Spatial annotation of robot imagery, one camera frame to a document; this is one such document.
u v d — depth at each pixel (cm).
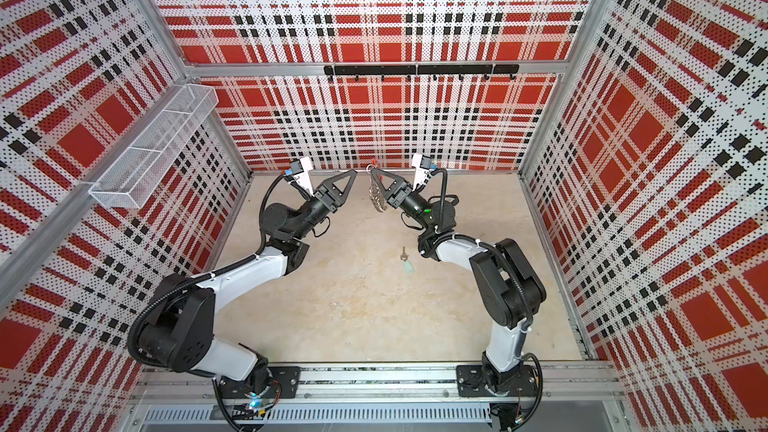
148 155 74
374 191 72
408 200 69
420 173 71
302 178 66
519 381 68
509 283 45
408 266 94
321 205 65
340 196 66
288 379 74
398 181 70
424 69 89
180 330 43
